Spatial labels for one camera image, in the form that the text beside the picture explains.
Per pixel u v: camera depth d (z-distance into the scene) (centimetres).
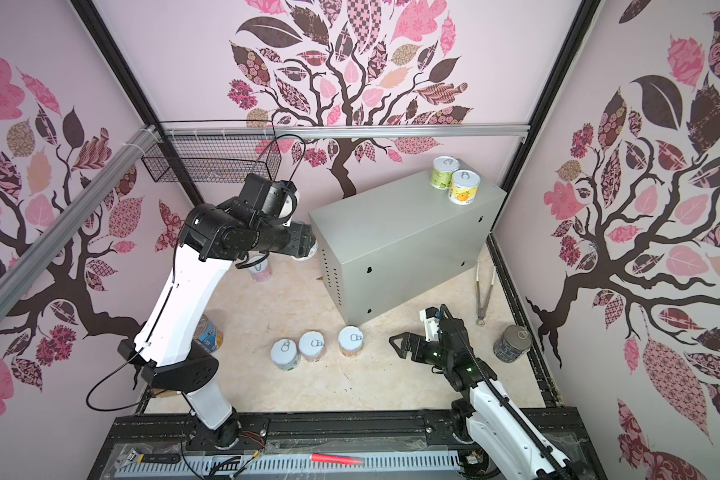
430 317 76
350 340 84
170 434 74
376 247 68
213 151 95
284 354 81
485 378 56
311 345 83
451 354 63
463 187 75
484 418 55
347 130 94
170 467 70
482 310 94
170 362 43
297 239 57
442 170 80
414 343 73
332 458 70
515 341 79
